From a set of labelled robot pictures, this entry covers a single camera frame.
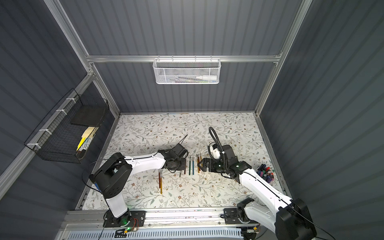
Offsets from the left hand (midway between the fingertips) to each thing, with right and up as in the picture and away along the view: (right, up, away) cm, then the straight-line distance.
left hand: (185, 168), depth 90 cm
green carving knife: (+3, +1, +2) cm, 3 cm away
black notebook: (-52, +32, -9) cm, 62 cm away
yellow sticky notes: (-49, +22, -16) cm, 56 cm away
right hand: (+12, +4, -9) cm, 16 cm away
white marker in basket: (+13, +56, +2) cm, 58 cm away
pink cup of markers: (+41, +2, -16) cm, 44 cm away
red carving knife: (0, -1, -1) cm, 1 cm away
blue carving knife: (+4, +3, +4) cm, 7 cm away
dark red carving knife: (-15, -6, -3) cm, 16 cm away
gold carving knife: (-14, -8, -5) cm, 17 cm away
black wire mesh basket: (-56, +21, -18) cm, 62 cm away
